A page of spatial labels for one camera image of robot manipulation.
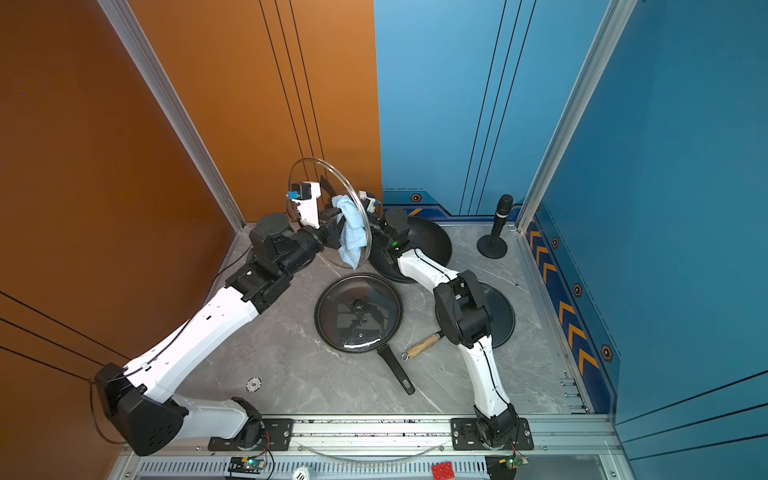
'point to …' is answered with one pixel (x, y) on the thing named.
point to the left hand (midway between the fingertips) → (348, 205)
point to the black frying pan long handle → (389, 355)
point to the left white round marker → (253, 384)
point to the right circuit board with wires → (513, 462)
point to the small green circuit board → (253, 463)
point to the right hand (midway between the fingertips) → (330, 205)
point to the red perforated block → (443, 471)
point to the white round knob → (301, 473)
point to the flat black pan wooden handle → (438, 336)
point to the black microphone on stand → (491, 246)
